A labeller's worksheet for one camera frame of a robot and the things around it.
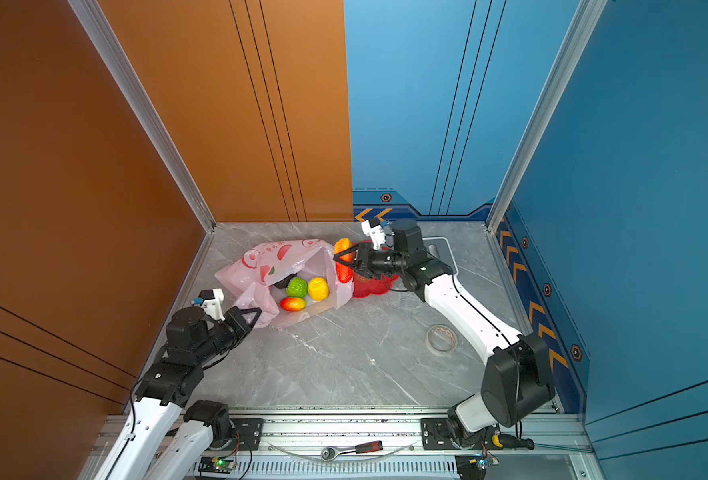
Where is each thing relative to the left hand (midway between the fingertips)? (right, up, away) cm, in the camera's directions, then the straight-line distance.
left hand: (263, 307), depth 75 cm
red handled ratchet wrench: (+18, -33, -5) cm, 38 cm away
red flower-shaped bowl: (+26, +2, +24) cm, 35 cm away
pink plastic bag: (-5, +7, +11) cm, 14 cm away
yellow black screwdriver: (+60, -31, -5) cm, 68 cm away
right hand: (+19, +11, -2) cm, 22 cm away
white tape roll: (+49, -13, +15) cm, 53 cm away
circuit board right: (+51, -37, -5) cm, 63 cm away
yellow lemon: (+11, +2, +19) cm, 22 cm away
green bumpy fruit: (+4, +2, +20) cm, 20 cm away
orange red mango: (+21, +9, -5) cm, 23 cm away
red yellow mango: (+3, -3, +19) cm, 19 cm away
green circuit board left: (-9, -37, -4) cm, 38 cm away
